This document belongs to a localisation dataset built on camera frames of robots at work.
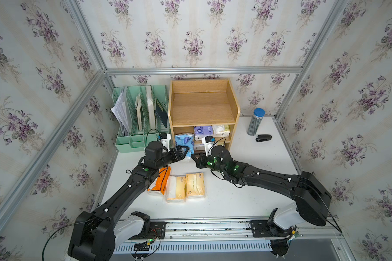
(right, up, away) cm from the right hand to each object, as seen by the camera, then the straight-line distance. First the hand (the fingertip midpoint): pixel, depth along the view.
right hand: (191, 156), depth 77 cm
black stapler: (+47, +8, +30) cm, 56 cm away
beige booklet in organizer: (-34, +28, +21) cm, 49 cm away
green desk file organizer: (-33, +24, +26) cm, 48 cm away
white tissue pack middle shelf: (+15, +13, +6) cm, 21 cm away
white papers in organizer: (-39, +23, +11) cm, 47 cm away
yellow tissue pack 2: (+2, -15, +4) cm, 16 cm away
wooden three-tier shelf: (+5, +27, +5) cm, 28 cm away
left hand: (-3, +3, +1) cm, 4 cm away
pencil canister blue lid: (+40, +22, +21) cm, 50 cm away
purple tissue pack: (+5, +12, +7) cm, 15 cm away
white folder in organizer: (-25, +26, +19) cm, 41 cm away
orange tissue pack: (-16, -16, +4) cm, 23 cm away
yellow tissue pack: (-8, -17, +4) cm, 19 cm away
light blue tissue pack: (-3, +8, +5) cm, 10 cm away
